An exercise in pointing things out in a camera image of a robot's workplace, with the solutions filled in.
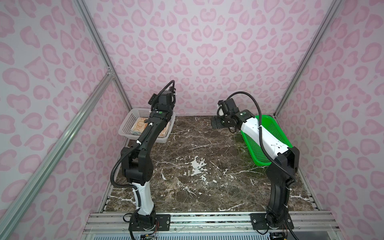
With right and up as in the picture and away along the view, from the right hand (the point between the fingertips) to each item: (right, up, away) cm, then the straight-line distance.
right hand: (219, 119), depth 87 cm
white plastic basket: (-62, -6, +16) cm, 65 cm away
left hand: (-36, +13, 0) cm, 38 cm away
